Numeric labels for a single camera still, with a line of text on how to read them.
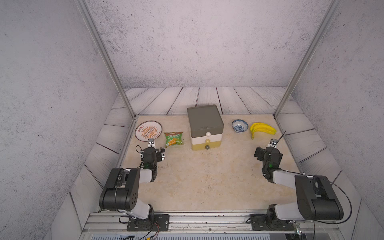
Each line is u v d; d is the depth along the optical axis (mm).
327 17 731
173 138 1014
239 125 1114
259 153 857
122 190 459
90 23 747
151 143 808
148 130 1111
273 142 778
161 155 878
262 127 1076
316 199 437
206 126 882
